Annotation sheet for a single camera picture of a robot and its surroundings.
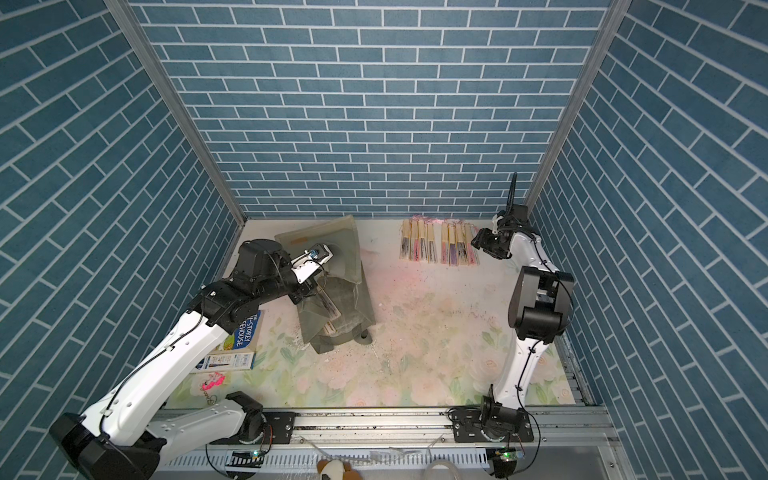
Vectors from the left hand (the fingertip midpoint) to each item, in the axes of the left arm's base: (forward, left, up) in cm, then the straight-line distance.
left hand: (325, 267), depth 73 cm
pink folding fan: (+33, -26, -26) cm, 49 cm away
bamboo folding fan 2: (+31, -37, -26) cm, 55 cm away
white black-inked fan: (+3, +3, -25) cm, 25 cm away
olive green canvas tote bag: (-2, -5, -3) cm, 6 cm away
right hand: (+22, -47, -16) cm, 54 cm away
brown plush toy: (-38, -4, -25) cm, 46 cm away
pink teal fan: (+24, -46, -25) cm, 57 cm away
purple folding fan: (+31, -39, -25) cm, 56 cm away
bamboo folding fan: (+32, -31, -26) cm, 52 cm away
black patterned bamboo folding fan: (+27, -21, -26) cm, 43 cm away
